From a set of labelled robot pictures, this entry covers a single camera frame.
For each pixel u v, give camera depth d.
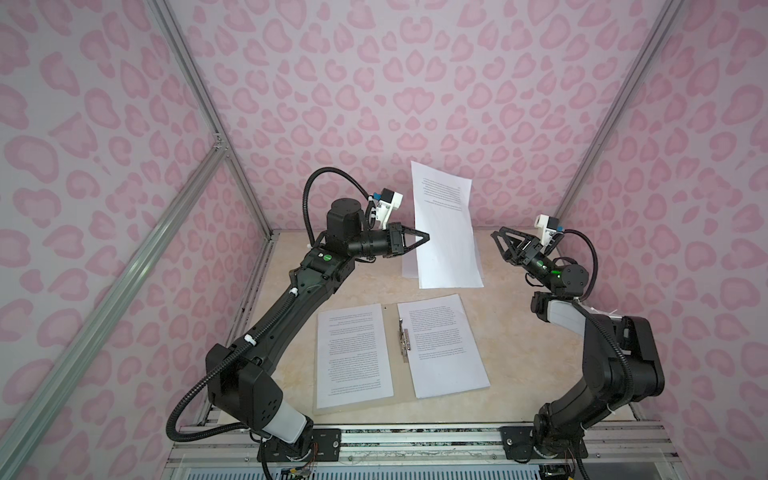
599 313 0.53
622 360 0.44
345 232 0.54
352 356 0.88
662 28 0.71
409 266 0.64
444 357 0.88
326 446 0.73
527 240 0.68
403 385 0.83
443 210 0.73
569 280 0.64
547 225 0.72
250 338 0.43
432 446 0.75
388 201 0.63
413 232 0.65
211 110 0.85
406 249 0.63
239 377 0.40
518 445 0.73
